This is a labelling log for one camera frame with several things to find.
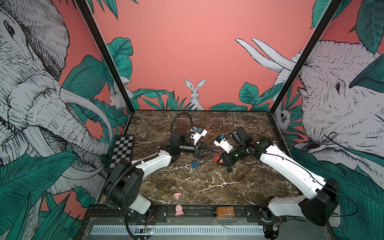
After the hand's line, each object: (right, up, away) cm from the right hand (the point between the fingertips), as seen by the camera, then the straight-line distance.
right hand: (219, 159), depth 73 cm
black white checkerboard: (-59, +1, +20) cm, 62 cm away
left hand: (-3, +4, -1) cm, 5 cm away
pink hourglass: (-21, -25, +2) cm, 32 cm away
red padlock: (-2, 0, -1) cm, 2 cm away
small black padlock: (+9, -11, +17) cm, 22 cm away
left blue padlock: (-12, -7, +19) cm, 23 cm away
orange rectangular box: (+3, -25, -2) cm, 25 cm away
